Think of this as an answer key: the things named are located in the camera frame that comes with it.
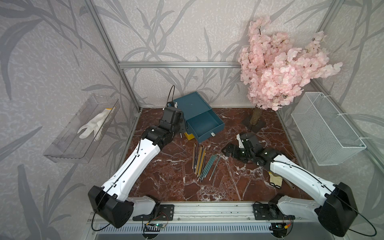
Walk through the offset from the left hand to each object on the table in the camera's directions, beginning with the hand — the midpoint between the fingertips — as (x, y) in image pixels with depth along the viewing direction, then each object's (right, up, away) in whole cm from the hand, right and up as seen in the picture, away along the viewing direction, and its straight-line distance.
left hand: (182, 122), depth 75 cm
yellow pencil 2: (+10, -25, +16) cm, 31 cm away
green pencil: (+13, -27, +13) cm, 33 cm away
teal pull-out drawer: (+12, -2, +16) cm, 20 cm away
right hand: (+24, -16, +5) cm, 29 cm away
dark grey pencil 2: (+7, -23, +17) cm, 29 cm away
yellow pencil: (+8, -24, +16) cm, 30 cm away
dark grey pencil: (+5, -22, +18) cm, 29 cm away
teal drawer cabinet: (+4, +11, +17) cm, 21 cm away
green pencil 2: (+18, -28, +13) cm, 36 cm away
